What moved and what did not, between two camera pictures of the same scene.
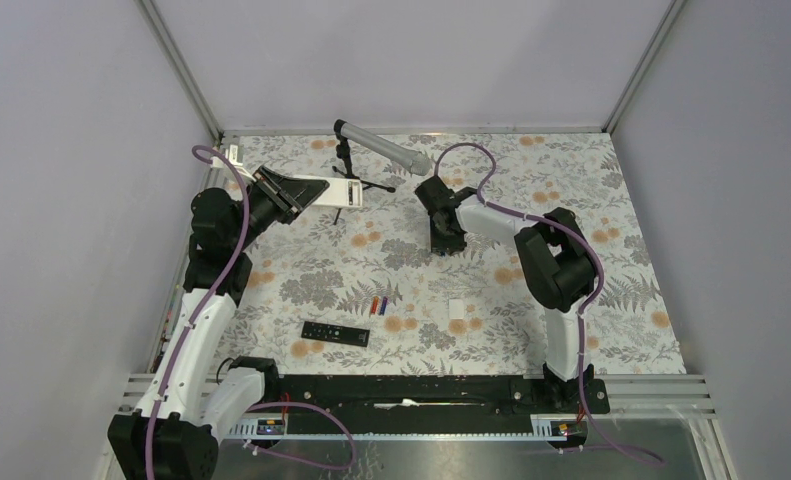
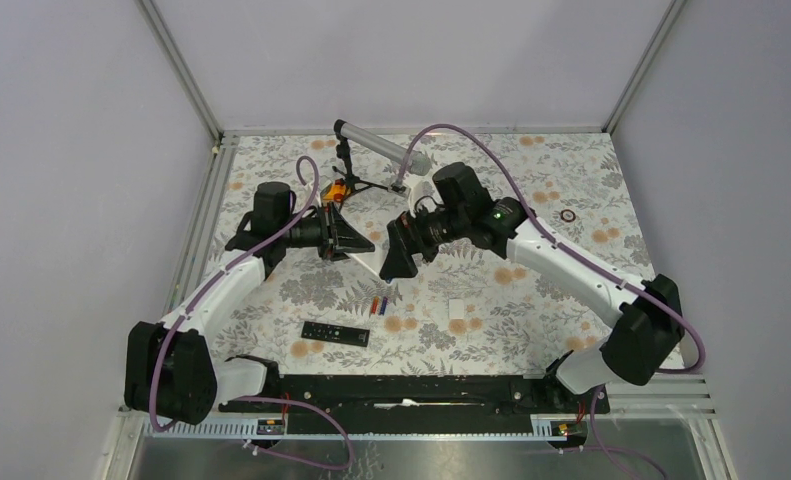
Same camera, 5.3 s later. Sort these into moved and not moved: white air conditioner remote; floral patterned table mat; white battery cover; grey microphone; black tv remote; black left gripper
Moved: black left gripper; white air conditioner remote
Not moved: black tv remote; floral patterned table mat; grey microphone; white battery cover
